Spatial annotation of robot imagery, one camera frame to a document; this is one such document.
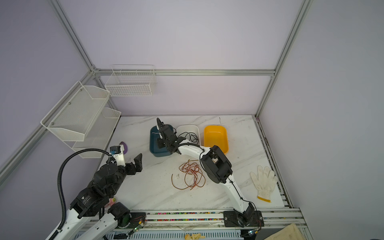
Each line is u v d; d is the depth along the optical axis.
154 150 0.99
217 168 0.55
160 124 0.81
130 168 0.61
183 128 1.09
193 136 1.07
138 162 0.63
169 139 0.74
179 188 0.84
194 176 0.88
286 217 0.76
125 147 1.04
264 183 0.86
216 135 1.08
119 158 0.59
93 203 0.46
